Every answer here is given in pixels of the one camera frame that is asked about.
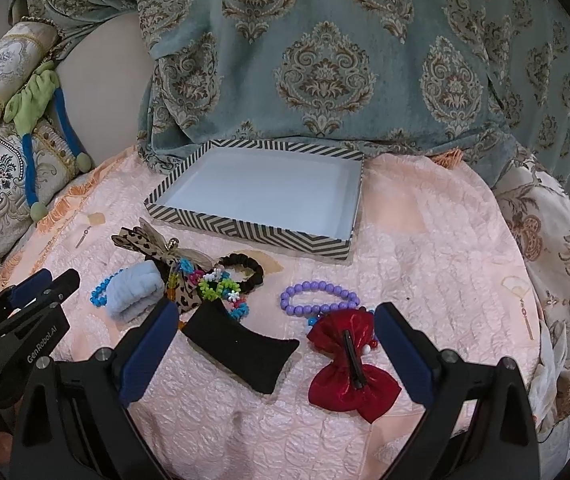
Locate light blue fluffy scrunchie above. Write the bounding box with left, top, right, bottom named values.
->
left=106, top=260, right=166, bottom=323

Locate leopard print bow scrunchie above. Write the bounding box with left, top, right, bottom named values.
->
left=111, top=218, right=214, bottom=312

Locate orange rainbow bead bracelet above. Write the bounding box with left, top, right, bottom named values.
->
left=165, top=258, right=206, bottom=334

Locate green flower bead bracelet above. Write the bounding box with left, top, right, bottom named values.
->
left=198, top=268, right=250, bottom=321

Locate black scrunchie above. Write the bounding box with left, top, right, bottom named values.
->
left=219, top=252, right=264, bottom=294

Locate black velvet jewelry pad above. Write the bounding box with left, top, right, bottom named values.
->
left=182, top=299, right=300, bottom=394

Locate gold fan earring left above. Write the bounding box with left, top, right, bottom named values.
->
left=76, top=212, right=106, bottom=248

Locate gold fan earring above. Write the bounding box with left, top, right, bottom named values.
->
left=76, top=212, right=106, bottom=248
left=502, top=275, right=535, bottom=344

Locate floral embroidered cushion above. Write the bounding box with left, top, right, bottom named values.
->
left=0, top=119, right=76, bottom=260

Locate red shiny bow clip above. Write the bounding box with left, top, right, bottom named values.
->
left=308, top=310, right=401, bottom=424

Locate gold fan earring right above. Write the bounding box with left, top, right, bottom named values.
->
left=502, top=275, right=535, bottom=344

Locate green blue plush toy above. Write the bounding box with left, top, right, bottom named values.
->
left=3, top=61, right=92, bottom=222

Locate pink quilted bedspread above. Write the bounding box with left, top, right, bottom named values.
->
left=0, top=144, right=546, bottom=480

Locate beige floral bedsheet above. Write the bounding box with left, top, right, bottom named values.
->
left=493, top=148, right=570, bottom=432

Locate embroidered bolster pillow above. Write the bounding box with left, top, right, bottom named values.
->
left=0, top=21, right=58, bottom=118

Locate striped black white box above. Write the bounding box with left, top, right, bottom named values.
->
left=144, top=140, right=364, bottom=261

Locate teal damask blanket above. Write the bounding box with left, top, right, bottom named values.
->
left=14, top=0, right=570, bottom=196

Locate blue bead bracelet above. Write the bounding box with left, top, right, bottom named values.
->
left=89, top=270, right=126, bottom=308

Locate purple bead bracelet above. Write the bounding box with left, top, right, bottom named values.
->
left=279, top=279, right=362, bottom=319

